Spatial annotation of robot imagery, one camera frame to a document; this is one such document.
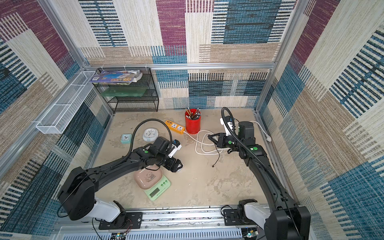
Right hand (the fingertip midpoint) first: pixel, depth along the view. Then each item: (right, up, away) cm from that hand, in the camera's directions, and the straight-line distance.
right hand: (211, 139), depth 75 cm
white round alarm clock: (-38, 0, +27) cm, 47 cm away
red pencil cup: (-10, +10, +22) cm, 26 cm away
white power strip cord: (+8, -10, +21) cm, 25 cm away
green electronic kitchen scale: (-29, -29, +5) cm, 41 cm away
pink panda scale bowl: (-35, -23, +8) cm, 42 cm away
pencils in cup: (-7, +13, +21) cm, 26 cm away
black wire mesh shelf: (-53, +31, +28) cm, 67 cm away
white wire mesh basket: (-72, +13, -2) cm, 73 cm away
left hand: (-17, -14, +8) cm, 23 cm away
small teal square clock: (-54, -2, +27) cm, 60 cm away
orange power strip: (-21, +6, +30) cm, 37 cm away
